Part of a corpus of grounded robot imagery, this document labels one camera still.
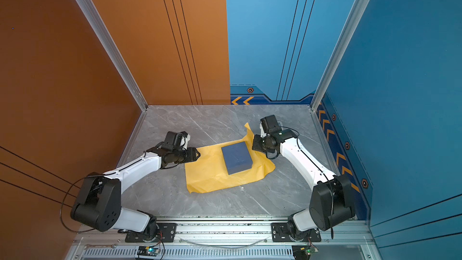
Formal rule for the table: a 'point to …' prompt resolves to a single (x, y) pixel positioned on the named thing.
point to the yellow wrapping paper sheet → (209, 171)
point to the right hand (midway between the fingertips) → (255, 145)
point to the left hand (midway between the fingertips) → (197, 152)
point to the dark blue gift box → (237, 157)
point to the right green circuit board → (303, 252)
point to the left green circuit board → (148, 251)
